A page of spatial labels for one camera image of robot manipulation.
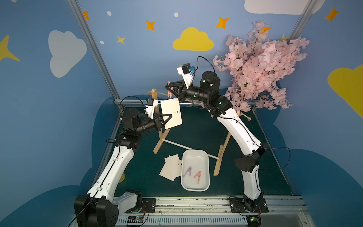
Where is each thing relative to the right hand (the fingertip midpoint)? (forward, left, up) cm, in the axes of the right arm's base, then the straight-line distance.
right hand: (169, 84), depth 61 cm
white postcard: (-11, -2, -50) cm, 51 cm away
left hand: (-6, -1, -13) cm, 14 cm away
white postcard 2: (-19, +1, -51) cm, 54 cm away
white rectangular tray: (-12, -17, -51) cm, 55 cm away
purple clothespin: (-20, -11, -49) cm, 54 cm away
